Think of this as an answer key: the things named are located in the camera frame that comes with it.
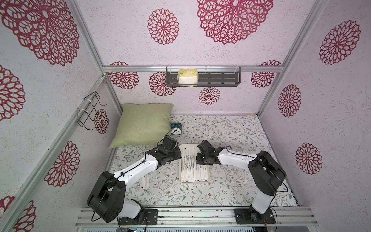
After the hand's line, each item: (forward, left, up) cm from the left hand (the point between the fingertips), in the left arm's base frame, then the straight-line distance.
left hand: (178, 153), depth 87 cm
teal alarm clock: (+22, +3, -3) cm, 22 cm away
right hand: (0, -11, -7) cm, 13 cm away
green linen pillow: (+20, +25, +4) cm, 33 cm away
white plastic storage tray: (-8, -7, -9) cm, 13 cm away
